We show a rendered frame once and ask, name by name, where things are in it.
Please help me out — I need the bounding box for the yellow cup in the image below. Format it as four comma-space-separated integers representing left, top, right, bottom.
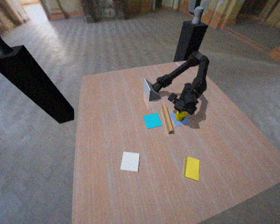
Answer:
175, 111, 187, 121

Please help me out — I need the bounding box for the yellow flat block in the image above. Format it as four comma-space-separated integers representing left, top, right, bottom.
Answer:
183, 157, 200, 181

